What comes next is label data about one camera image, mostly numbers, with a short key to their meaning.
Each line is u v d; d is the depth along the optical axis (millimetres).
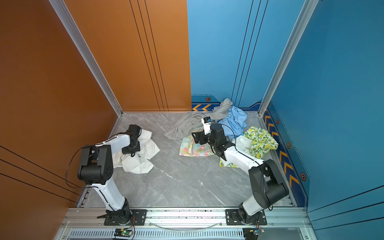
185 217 756
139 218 736
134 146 808
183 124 1100
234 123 1054
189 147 960
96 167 501
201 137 764
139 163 875
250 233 703
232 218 725
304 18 728
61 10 698
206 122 756
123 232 709
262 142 1014
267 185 438
